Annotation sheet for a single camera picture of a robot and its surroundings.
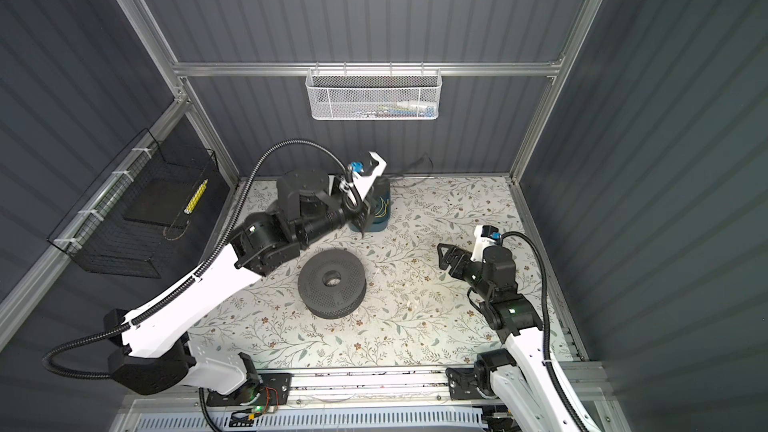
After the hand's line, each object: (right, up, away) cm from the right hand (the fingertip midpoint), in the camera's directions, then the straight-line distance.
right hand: (454, 252), depth 77 cm
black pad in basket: (-76, +14, +1) cm, 78 cm away
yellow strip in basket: (-68, +13, 0) cm, 69 cm away
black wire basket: (-80, +7, -13) cm, 82 cm away
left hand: (-18, +17, -18) cm, 30 cm away
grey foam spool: (-32, -15, +4) cm, 36 cm away
